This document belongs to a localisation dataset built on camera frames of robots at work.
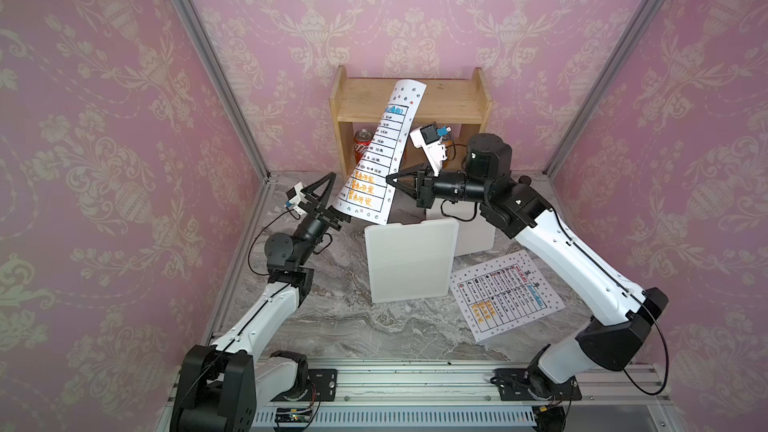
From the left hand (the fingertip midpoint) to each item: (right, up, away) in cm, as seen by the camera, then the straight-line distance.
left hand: (348, 188), depth 65 cm
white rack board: (+14, -18, +11) cm, 26 cm away
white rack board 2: (+30, -11, +8) cm, 33 cm away
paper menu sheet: (+43, -31, +25) cm, 58 cm away
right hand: (+9, +1, -6) cm, 11 cm away
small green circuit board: (-14, -54, +7) cm, 57 cm away
